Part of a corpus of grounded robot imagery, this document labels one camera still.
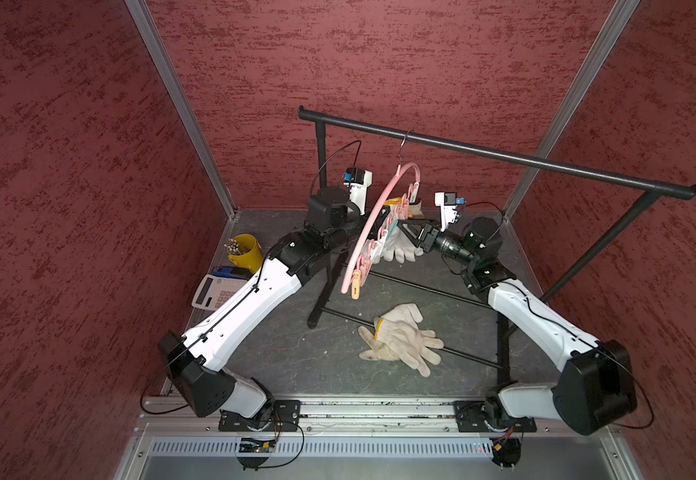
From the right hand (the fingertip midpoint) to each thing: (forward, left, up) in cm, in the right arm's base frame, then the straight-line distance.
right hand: (399, 227), depth 72 cm
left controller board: (-41, +37, -33) cm, 65 cm away
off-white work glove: (-14, -1, -29) cm, 32 cm away
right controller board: (-44, -24, -34) cm, 60 cm away
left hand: (-2, +4, +7) cm, 8 cm away
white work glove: (+3, -3, -14) cm, 15 cm away
